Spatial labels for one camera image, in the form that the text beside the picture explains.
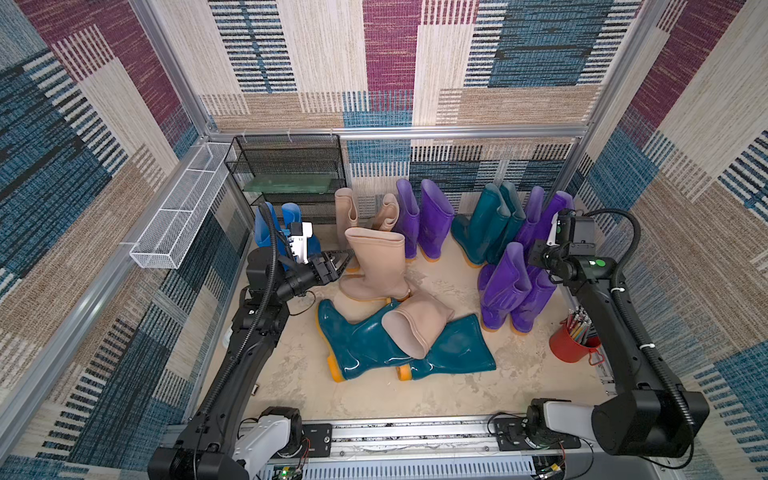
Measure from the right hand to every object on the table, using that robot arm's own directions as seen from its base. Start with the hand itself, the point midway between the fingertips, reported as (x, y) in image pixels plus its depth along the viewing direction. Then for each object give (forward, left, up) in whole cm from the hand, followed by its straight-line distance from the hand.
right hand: (542, 254), depth 79 cm
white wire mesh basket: (+20, +107, -4) cm, 109 cm away
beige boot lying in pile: (-16, +34, -7) cm, 39 cm away
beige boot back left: (+23, +54, -7) cm, 59 cm away
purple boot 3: (-11, +5, +3) cm, 13 cm away
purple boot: (+15, +26, +2) cm, 30 cm away
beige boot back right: (+18, +41, -3) cm, 45 cm away
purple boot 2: (+9, -1, 0) cm, 9 cm away
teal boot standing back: (+13, +4, +2) cm, 13 cm away
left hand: (-6, +50, +9) cm, 51 cm away
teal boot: (+18, +12, -13) cm, 25 cm away
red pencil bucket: (-16, -10, -23) cm, 30 cm away
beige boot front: (0, +42, +1) cm, 42 cm away
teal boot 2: (-16, +20, -22) cm, 33 cm away
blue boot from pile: (+14, +68, +3) cm, 70 cm away
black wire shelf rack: (+41, +71, -1) cm, 82 cm away
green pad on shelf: (+27, +71, +4) cm, 76 cm away
